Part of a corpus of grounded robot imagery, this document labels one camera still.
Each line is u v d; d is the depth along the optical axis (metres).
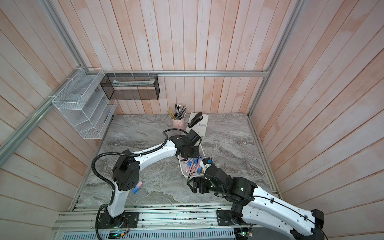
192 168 0.90
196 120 1.12
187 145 0.68
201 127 1.11
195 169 0.90
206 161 0.65
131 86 1.04
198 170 0.90
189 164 0.93
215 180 0.50
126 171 0.54
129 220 0.73
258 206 0.46
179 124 1.03
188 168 0.90
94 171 0.48
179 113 1.07
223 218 0.73
